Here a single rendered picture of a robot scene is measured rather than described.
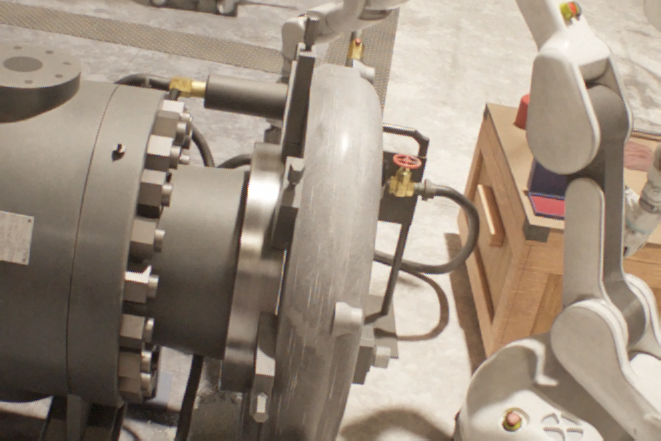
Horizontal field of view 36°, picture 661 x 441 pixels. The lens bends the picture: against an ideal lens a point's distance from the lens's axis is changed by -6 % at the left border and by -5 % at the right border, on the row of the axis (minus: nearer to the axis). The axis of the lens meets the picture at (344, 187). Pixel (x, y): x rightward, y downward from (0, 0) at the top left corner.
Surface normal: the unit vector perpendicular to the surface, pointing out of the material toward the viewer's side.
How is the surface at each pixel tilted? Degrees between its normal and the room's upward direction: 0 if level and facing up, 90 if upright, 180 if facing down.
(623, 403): 89
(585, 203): 90
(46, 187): 44
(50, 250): 65
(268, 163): 7
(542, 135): 91
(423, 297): 0
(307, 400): 89
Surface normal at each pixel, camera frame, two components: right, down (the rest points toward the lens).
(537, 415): 0.20, -0.87
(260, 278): 0.10, 0.00
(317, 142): -0.39, -0.59
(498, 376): -0.41, -0.84
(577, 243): -0.63, 0.23
